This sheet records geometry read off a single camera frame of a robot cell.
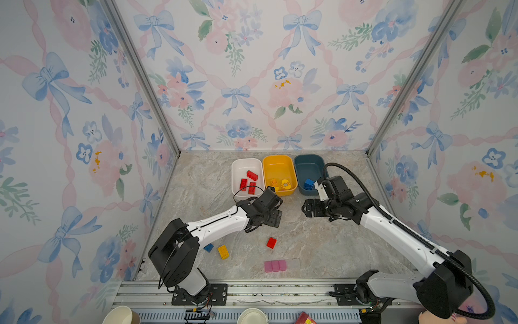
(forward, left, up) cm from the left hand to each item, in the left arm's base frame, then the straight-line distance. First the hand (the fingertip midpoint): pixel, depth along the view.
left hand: (272, 213), depth 85 cm
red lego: (+17, +9, -7) cm, 21 cm away
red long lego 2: (+25, +10, -7) cm, 28 cm away
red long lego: (+20, +14, -7) cm, 25 cm away
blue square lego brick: (+21, -20, -6) cm, 29 cm away
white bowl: (-35, +7, -12) cm, 38 cm away
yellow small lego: (+20, -2, -6) cm, 21 cm away
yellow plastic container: (+30, -5, -8) cm, 31 cm away
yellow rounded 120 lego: (+19, -8, -5) cm, 21 cm away
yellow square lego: (+17, -3, -7) cm, 19 cm away
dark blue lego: (-12, +26, -8) cm, 30 cm away
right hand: (0, -15, +5) cm, 16 cm away
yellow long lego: (-13, +20, -9) cm, 26 cm away
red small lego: (-10, 0, -9) cm, 13 cm away
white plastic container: (+24, +12, -8) cm, 28 cm away
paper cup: (-35, +48, -2) cm, 60 cm away
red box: (-36, -10, -5) cm, 38 cm away
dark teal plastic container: (+31, -22, -8) cm, 39 cm away
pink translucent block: (-19, -1, -9) cm, 21 cm away
